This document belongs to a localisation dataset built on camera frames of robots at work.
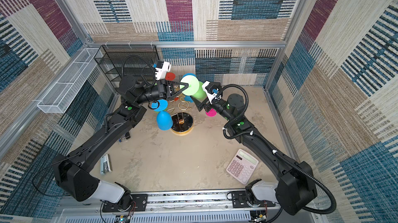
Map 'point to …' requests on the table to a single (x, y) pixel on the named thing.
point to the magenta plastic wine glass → (211, 113)
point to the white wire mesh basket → (59, 98)
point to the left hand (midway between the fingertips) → (188, 86)
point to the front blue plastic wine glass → (164, 119)
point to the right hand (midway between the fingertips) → (199, 89)
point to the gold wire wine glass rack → (182, 120)
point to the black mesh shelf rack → (118, 60)
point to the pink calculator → (242, 166)
